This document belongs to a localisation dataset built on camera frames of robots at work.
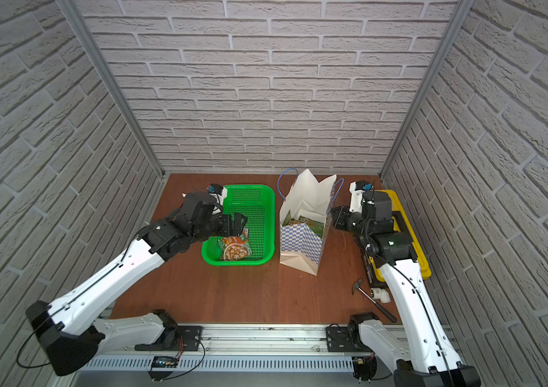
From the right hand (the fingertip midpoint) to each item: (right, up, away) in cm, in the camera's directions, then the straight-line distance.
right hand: (337, 210), depth 72 cm
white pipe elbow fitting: (+18, -30, +9) cm, 36 cm away
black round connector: (+8, -48, -1) cm, 48 cm away
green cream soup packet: (-35, -16, +20) cm, 44 cm away
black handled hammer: (+11, -28, +13) cm, 32 cm away
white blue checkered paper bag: (-11, -13, +9) cm, 19 cm away
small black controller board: (-53, -47, 0) cm, 71 cm away
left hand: (-33, 0, +2) cm, 33 cm away
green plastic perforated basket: (-28, +1, +32) cm, 43 cm away
